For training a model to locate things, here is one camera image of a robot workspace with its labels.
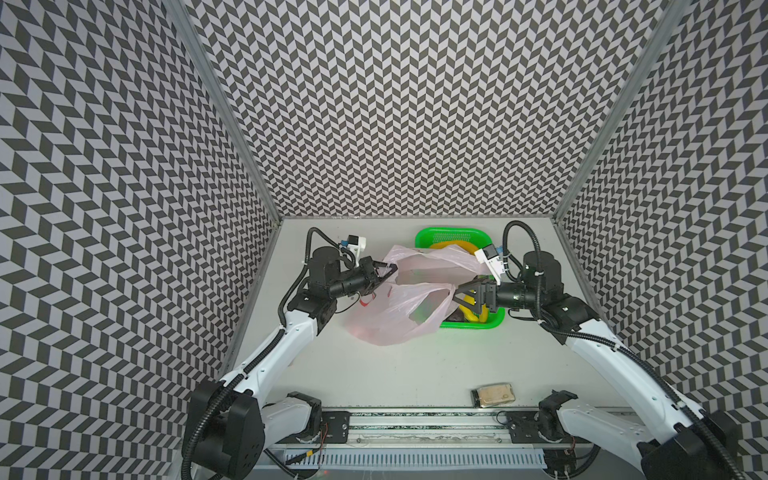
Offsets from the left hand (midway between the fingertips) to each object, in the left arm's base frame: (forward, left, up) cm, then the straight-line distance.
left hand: (398, 269), depth 73 cm
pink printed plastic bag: (-11, -4, +6) cm, 13 cm away
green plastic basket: (+23, -10, -15) cm, 30 cm away
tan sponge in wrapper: (-24, -24, -22) cm, 40 cm away
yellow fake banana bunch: (+23, -23, -19) cm, 38 cm away
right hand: (-9, -13, -2) cm, 16 cm away
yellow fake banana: (-2, -22, -23) cm, 31 cm away
